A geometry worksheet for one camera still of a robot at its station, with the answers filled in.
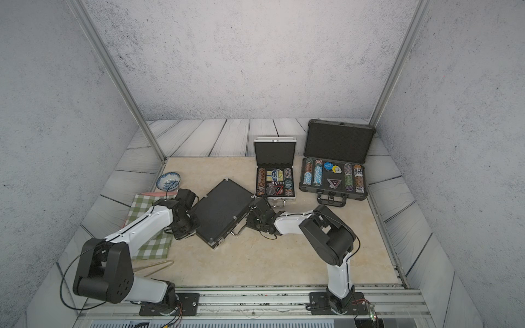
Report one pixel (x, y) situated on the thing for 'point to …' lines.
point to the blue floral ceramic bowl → (168, 181)
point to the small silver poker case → (275, 170)
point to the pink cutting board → (159, 194)
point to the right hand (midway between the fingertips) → (246, 223)
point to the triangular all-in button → (333, 182)
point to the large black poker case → (343, 143)
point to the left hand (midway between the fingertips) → (200, 231)
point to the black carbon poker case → (219, 211)
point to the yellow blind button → (336, 169)
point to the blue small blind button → (328, 165)
